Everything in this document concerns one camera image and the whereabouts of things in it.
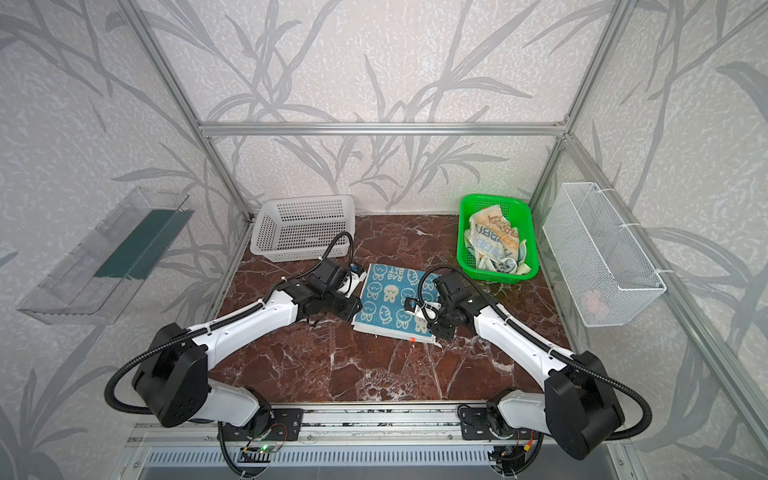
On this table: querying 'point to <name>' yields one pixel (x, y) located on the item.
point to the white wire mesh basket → (605, 274)
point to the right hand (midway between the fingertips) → (433, 308)
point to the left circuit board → (257, 454)
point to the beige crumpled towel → (495, 243)
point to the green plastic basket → (518, 212)
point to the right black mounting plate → (476, 425)
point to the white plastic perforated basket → (300, 228)
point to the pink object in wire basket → (594, 300)
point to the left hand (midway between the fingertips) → (361, 296)
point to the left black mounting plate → (285, 425)
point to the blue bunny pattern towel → (383, 292)
